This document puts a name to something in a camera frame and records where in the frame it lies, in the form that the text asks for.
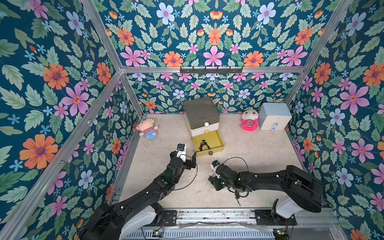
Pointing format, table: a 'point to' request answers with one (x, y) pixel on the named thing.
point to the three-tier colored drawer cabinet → (203, 120)
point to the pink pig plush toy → (149, 130)
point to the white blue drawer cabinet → (274, 116)
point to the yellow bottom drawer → (213, 139)
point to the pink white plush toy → (250, 120)
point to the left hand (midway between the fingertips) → (190, 151)
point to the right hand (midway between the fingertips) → (212, 182)
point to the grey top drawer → (198, 112)
